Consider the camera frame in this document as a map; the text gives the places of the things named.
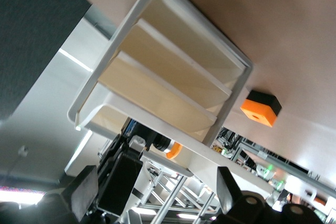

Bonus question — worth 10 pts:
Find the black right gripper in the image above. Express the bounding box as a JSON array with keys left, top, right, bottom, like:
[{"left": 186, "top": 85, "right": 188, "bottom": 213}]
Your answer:
[{"left": 97, "top": 123, "right": 158, "bottom": 217}]

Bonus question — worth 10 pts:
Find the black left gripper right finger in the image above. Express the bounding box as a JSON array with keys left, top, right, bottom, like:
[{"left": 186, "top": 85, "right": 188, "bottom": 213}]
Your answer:
[{"left": 212, "top": 166, "right": 326, "bottom": 224}]

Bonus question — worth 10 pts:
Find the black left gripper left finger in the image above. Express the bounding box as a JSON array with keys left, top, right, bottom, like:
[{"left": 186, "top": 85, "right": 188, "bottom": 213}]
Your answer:
[{"left": 0, "top": 165, "right": 99, "bottom": 224}]

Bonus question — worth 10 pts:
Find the long ceiling strip light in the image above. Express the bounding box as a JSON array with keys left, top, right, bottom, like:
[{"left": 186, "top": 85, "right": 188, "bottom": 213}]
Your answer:
[{"left": 0, "top": 186, "right": 45, "bottom": 205}]

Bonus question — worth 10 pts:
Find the dark grey felt panel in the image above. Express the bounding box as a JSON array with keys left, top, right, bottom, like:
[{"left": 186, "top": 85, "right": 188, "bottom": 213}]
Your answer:
[{"left": 0, "top": 0, "right": 92, "bottom": 121}]

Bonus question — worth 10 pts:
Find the aluminium profile frame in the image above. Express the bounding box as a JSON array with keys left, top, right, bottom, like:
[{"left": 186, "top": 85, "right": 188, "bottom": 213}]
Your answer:
[{"left": 128, "top": 171, "right": 220, "bottom": 224}]

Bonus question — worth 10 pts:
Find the orange button enclosure box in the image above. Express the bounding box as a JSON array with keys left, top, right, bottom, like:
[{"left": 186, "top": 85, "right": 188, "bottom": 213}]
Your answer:
[{"left": 239, "top": 90, "right": 282, "bottom": 129}]

